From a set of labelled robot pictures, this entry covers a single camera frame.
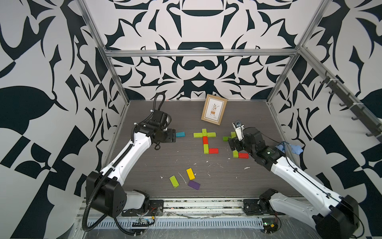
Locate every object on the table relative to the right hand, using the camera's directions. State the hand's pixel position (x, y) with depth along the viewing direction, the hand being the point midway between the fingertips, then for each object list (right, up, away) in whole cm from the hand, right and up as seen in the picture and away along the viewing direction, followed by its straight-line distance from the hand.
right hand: (236, 132), depth 81 cm
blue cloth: (+27, -7, -8) cm, 29 cm away
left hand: (-37, -1, +2) cm, 37 cm away
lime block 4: (+3, -14, +11) cm, 18 cm away
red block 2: (-10, -13, +14) cm, 22 cm away
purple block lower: (-23, -29, +1) cm, 36 cm away
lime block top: (-19, -4, +19) cm, 27 cm away
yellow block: (-25, -24, +4) cm, 34 cm away
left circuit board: (-47, -43, -8) cm, 64 cm away
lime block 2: (-11, -3, +19) cm, 23 cm away
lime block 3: (-15, -12, +13) cm, 23 cm away
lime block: (-15, -2, +21) cm, 26 cm away
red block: (-15, -7, +19) cm, 25 cm away
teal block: (-31, -3, +14) cm, 34 cm away
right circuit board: (+13, -43, -9) cm, 46 cm away
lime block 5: (-33, -27, +1) cm, 43 cm away
